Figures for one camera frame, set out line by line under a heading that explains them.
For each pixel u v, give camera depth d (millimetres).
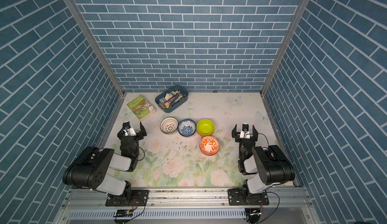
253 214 704
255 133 797
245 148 680
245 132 733
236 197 737
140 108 1079
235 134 825
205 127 958
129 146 681
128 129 737
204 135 893
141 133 818
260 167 472
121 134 783
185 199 752
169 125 985
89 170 446
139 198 735
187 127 966
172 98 1146
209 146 889
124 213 721
